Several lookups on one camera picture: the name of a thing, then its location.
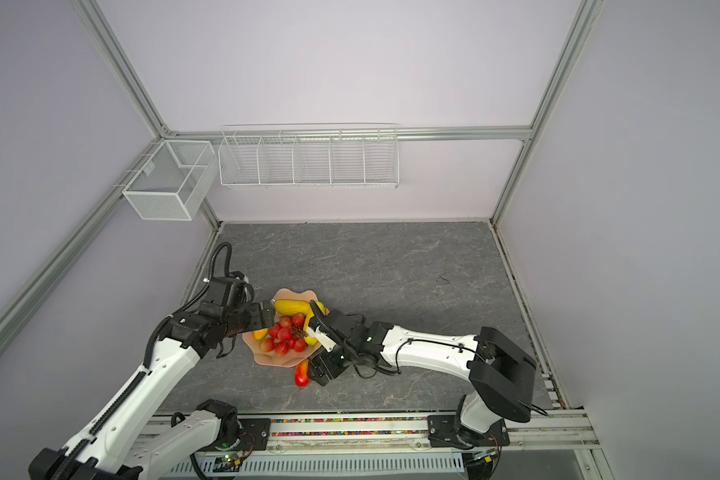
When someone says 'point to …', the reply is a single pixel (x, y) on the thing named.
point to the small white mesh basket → (175, 182)
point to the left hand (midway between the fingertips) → (259, 317)
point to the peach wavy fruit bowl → (291, 359)
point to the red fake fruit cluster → (288, 334)
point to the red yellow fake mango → (302, 378)
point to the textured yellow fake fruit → (291, 307)
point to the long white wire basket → (309, 156)
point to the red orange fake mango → (260, 334)
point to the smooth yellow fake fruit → (311, 341)
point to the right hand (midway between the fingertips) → (319, 368)
